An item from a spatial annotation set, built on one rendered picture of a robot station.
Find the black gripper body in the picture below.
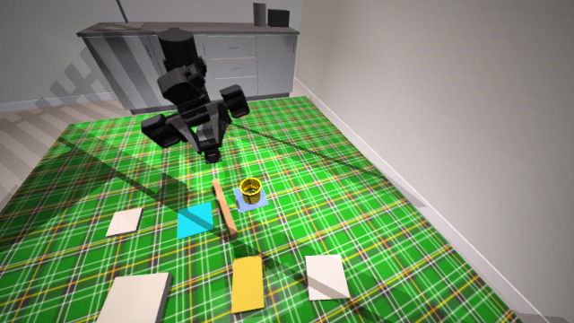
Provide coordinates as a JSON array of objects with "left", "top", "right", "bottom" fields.
[{"left": 141, "top": 84, "right": 250, "bottom": 148}]

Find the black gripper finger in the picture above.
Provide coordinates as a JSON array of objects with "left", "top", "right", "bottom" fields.
[
  {"left": 165, "top": 116, "right": 202, "bottom": 155},
  {"left": 205, "top": 100, "right": 232, "bottom": 146}
]

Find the brown flat bar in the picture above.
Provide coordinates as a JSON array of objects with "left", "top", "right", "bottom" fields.
[{"left": 213, "top": 179, "right": 238, "bottom": 238}]

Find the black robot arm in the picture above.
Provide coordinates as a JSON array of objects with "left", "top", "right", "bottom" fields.
[{"left": 157, "top": 28, "right": 222, "bottom": 164}]

